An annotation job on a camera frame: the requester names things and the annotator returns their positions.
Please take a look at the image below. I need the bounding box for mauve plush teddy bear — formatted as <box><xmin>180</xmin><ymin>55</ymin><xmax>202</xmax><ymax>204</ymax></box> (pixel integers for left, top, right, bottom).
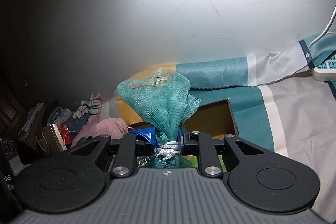
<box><xmin>92</xmin><ymin>118</ymin><xmax>128</xmax><ymax>139</ymax></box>

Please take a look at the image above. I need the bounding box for brown cardboard box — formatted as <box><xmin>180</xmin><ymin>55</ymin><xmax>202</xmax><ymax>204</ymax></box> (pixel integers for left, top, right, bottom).
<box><xmin>121</xmin><ymin>98</ymin><xmax>238</xmax><ymax>139</ymax></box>

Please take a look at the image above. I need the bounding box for gold paper bag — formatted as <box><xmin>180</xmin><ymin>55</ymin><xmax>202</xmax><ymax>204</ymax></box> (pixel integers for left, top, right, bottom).
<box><xmin>42</xmin><ymin>124</ymin><xmax>67</xmax><ymax>155</ymax></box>

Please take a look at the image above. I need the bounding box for pink cloth with blue print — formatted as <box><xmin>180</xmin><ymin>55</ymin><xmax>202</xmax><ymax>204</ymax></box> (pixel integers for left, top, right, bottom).
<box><xmin>71</xmin><ymin>101</ymin><xmax>109</xmax><ymax>148</ymax></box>

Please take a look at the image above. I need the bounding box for red small package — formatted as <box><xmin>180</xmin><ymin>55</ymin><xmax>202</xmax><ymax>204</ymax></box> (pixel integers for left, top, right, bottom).
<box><xmin>60</xmin><ymin>123</ymin><xmax>71</xmax><ymax>144</ymax></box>

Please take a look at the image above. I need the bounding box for white blue power strip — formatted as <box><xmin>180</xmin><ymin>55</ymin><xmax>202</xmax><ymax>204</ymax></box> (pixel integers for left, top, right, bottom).
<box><xmin>311</xmin><ymin>55</ymin><xmax>336</xmax><ymax>81</ymax></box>

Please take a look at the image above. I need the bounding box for white knotted rope toy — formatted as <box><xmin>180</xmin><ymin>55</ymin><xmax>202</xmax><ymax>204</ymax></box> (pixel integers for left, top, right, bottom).
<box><xmin>73</xmin><ymin>93</ymin><xmax>102</xmax><ymax>119</ymax></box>

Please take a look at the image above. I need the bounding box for white power cable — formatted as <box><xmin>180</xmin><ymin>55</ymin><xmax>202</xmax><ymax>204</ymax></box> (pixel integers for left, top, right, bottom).
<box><xmin>308</xmin><ymin>5</ymin><xmax>336</xmax><ymax>49</ymax></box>

